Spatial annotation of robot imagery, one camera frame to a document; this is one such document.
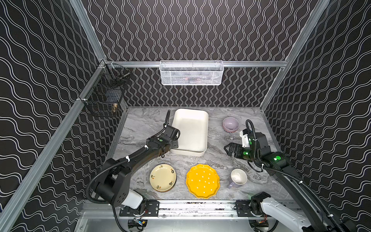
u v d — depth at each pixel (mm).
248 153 623
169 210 750
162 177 837
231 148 674
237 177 829
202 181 835
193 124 1098
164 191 789
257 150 554
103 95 943
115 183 434
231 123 1045
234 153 669
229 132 1004
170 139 680
